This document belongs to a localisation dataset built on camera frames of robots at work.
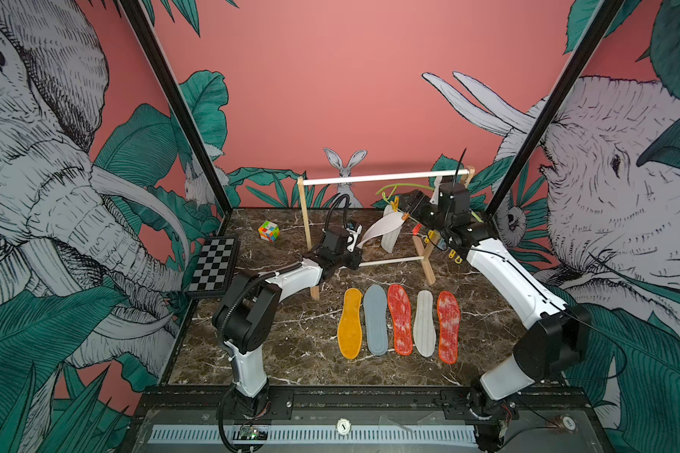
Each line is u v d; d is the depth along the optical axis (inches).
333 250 28.8
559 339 16.7
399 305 36.6
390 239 38.3
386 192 33.8
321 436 27.6
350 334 34.0
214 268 38.6
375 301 36.6
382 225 35.2
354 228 32.8
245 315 19.1
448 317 35.6
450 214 23.7
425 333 34.6
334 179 25.1
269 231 42.1
